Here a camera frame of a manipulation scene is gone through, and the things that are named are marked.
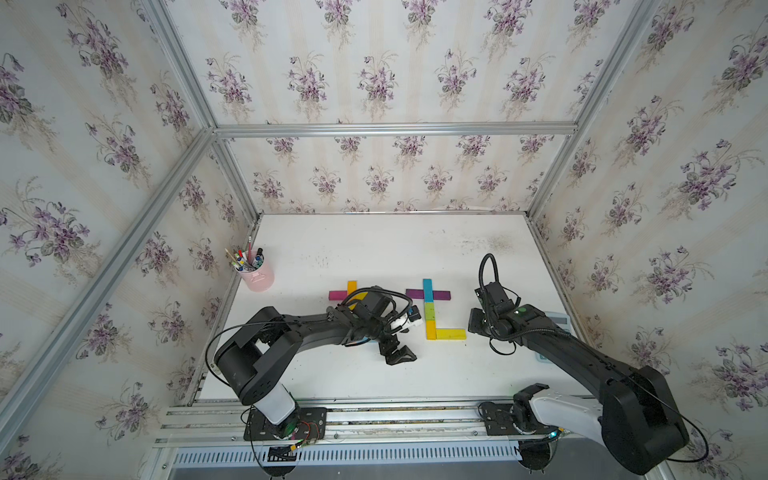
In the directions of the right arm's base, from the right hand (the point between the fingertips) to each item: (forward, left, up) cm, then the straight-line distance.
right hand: (480, 323), depth 87 cm
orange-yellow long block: (+15, +41, -4) cm, 43 cm away
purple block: (+11, +19, -2) cm, 22 cm away
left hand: (-6, +21, 0) cm, 22 cm away
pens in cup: (+16, +73, +8) cm, 75 cm away
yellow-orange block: (0, +14, -4) cm, 15 cm away
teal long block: (+11, +15, -2) cm, 18 cm away
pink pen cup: (+12, +68, +4) cm, 69 cm away
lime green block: (+5, +14, -3) cm, 15 cm away
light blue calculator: (+2, -25, -1) cm, 25 cm away
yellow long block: (-3, +9, -2) cm, 9 cm away
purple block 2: (+11, +10, -3) cm, 15 cm away
